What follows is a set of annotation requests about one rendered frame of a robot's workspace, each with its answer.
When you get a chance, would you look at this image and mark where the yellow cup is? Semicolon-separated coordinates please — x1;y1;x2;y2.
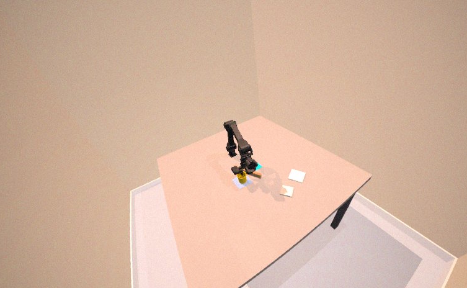
237;171;247;184

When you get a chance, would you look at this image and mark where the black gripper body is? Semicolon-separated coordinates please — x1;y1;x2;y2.
231;159;258;175

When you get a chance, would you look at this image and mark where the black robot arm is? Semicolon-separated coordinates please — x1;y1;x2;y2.
223;120;257;174

